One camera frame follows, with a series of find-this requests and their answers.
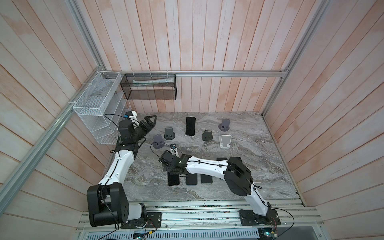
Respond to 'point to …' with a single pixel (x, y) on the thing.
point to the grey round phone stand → (225, 125)
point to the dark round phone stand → (169, 134)
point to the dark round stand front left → (158, 142)
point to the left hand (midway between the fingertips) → (154, 121)
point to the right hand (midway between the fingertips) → (170, 163)
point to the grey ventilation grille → (252, 234)
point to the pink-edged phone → (173, 178)
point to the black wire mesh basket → (149, 86)
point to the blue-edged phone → (191, 179)
